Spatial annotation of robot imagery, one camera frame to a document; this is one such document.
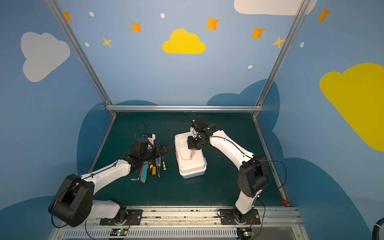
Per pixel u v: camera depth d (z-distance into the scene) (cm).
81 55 85
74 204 42
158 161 94
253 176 45
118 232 70
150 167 90
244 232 71
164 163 91
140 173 88
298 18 73
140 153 68
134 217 75
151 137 82
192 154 81
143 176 87
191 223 73
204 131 61
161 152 78
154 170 90
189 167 80
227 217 74
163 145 80
